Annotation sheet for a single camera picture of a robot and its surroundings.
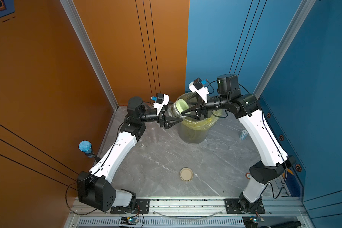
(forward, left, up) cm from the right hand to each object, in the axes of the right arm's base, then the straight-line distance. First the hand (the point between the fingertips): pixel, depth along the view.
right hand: (187, 106), depth 61 cm
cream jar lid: (-14, -1, -43) cm, 46 cm away
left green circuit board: (-37, +29, -44) cm, 65 cm away
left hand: (0, +3, -3) cm, 4 cm away
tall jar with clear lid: (+11, +20, -37) cm, 44 cm away
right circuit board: (-36, -35, -45) cm, 67 cm away
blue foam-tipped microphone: (-13, +45, -13) cm, 49 cm away
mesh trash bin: (+7, -5, -35) cm, 36 cm away
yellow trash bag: (+2, -8, -15) cm, 17 cm away
